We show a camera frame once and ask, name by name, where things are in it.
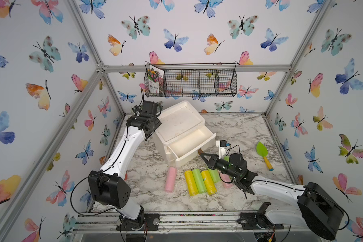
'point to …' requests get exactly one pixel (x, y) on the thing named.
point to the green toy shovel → (262, 150)
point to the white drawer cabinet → (182, 131)
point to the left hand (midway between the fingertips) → (157, 122)
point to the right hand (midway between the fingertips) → (202, 154)
